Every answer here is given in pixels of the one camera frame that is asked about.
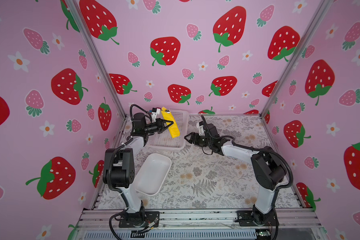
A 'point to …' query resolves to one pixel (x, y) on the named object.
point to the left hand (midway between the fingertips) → (173, 123)
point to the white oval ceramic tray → (152, 174)
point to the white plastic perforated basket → (164, 140)
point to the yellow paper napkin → (174, 129)
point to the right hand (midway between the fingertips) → (186, 138)
